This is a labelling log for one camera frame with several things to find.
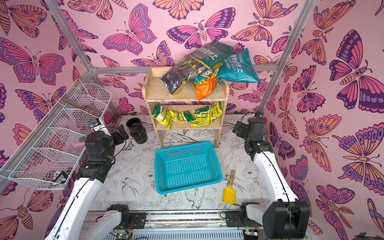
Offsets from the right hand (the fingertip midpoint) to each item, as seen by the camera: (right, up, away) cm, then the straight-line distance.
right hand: (241, 125), depth 80 cm
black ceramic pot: (-62, -4, +17) cm, 65 cm away
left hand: (-63, 0, -9) cm, 63 cm away
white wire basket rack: (-89, -17, -15) cm, 91 cm away
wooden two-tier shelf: (-32, +9, +10) cm, 35 cm away
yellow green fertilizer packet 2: (-32, +5, +7) cm, 33 cm away
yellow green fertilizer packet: (-43, +5, +1) cm, 43 cm away
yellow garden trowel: (-7, -38, 0) cm, 38 cm away
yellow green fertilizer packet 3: (-21, +5, +7) cm, 23 cm away
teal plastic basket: (-30, -26, +12) cm, 42 cm away
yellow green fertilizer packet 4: (-14, +8, +2) cm, 16 cm away
